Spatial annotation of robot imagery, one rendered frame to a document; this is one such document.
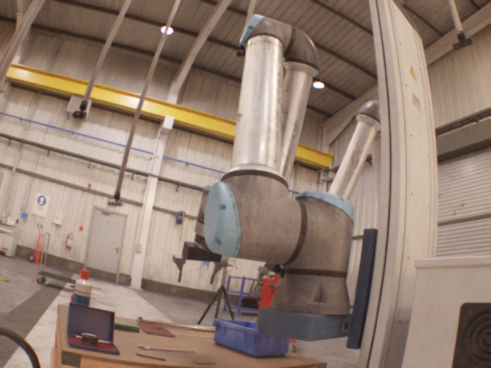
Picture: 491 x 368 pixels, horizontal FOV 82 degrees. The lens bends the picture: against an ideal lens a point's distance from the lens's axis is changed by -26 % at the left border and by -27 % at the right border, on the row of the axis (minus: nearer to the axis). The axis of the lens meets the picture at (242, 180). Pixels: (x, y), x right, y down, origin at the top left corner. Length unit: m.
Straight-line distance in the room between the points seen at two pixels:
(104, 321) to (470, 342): 1.05
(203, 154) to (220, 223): 11.37
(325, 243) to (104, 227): 10.32
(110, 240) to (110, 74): 5.53
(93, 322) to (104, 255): 9.73
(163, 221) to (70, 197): 3.13
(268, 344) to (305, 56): 1.04
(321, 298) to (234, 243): 0.22
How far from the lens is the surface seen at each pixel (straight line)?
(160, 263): 11.20
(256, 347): 1.39
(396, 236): 0.83
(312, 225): 0.77
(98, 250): 10.92
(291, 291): 0.78
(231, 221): 0.70
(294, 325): 0.76
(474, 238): 8.75
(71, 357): 1.04
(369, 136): 1.41
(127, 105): 11.32
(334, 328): 0.81
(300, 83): 1.11
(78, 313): 1.21
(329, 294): 0.78
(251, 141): 0.82
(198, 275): 11.51
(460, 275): 0.66
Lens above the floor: 0.77
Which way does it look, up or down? 16 degrees up
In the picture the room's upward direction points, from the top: 9 degrees clockwise
